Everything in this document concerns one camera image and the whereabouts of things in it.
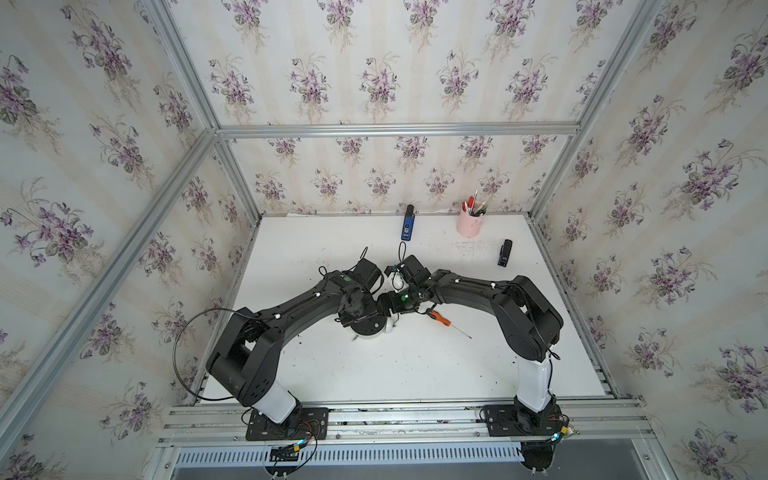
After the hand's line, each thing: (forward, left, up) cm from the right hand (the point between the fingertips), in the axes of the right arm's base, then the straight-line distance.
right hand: (386, 313), depth 91 cm
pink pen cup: (+35, -30, +2) cm, 47 cm away
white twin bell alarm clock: (-5, +3, +3) cm, 7 cm away
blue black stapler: (+39, -8, -1) cm, 40 cm away
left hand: (-3, +5, +4) cm, 6 cm away
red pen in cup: (+42, -31, +8) cm, 52 cm away
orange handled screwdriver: (0, -16, -1) cm, 16 cm away
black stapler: (+25, -42, 0) cm, 49 cm away
